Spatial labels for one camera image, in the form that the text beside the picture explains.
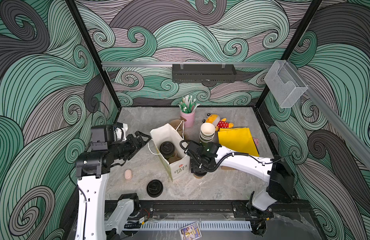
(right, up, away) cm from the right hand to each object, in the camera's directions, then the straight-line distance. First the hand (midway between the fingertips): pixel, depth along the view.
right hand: (197, 169), depth 78 cm
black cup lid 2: (+1, -2, -2) cm, 3 cm away
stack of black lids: (-23, -10, 0) cm, 25 cm away
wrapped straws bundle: (-4, +37, +21) cm, 43 cm away
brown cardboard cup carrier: (-11, +23, +25) cm, 36 cm away
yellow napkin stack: (+28, +14, +14) cm, 34 cm away
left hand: (-24, +18, -16) cm, 33 cm away
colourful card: (-4, -24, -12) cm, 27 cm away
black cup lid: (-17, +10, +5) cm, 20 cm away
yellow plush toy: (+15, +27, +25) cm, 40 cm away
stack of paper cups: (+7, +19, +12) cm, 24 cm away
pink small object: (-39, -4, +5) cm, 40 cm away
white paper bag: (-10, +5, -8) cm, 14 cm away
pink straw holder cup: (-3, +28, +22) cm, 36 cm away
